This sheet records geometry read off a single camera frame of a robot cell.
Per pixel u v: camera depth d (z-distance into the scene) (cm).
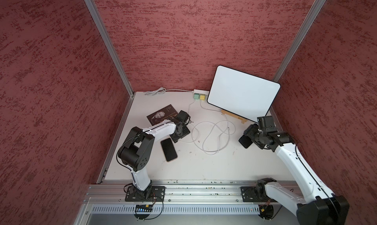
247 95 92
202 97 115
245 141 79
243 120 100
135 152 47
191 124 103
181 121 74
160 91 119
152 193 73
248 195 73
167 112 107
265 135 58
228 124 103
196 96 117
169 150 87
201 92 118
